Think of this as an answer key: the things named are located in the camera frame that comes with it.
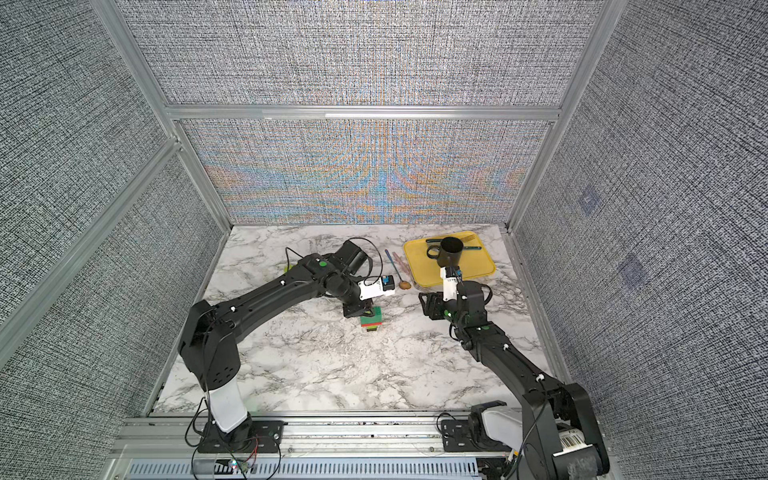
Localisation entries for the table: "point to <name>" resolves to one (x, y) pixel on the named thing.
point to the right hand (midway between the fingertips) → (428, 286)
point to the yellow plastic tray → (425, 271)
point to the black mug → (448, 253)
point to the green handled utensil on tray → (463, 247)
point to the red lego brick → (371, 324)
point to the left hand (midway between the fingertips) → (375, 303)
